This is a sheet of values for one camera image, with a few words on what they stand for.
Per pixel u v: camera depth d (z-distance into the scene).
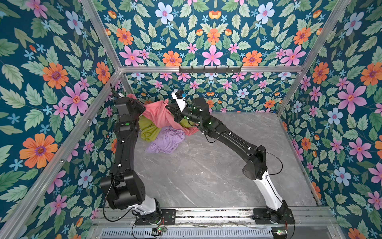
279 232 0.70
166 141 0.98
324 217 0.75
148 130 1.02
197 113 0.62
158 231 0.70
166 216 0.74
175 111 0.66
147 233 0.70
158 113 0.78
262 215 0.74
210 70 0.92
